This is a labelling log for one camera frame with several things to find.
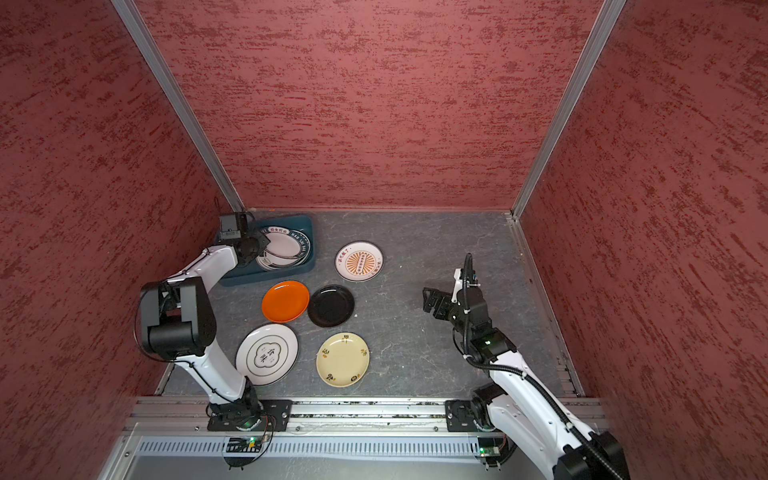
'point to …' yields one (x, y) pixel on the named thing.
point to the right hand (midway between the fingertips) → (433, 298)
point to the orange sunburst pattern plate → (358, 261)
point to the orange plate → (285, 301)
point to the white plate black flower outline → (266, 353)
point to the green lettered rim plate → (288, 247)
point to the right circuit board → (490, 446)
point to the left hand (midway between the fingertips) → (265, 244)
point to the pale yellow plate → (342, 359)
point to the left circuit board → (244, 445)
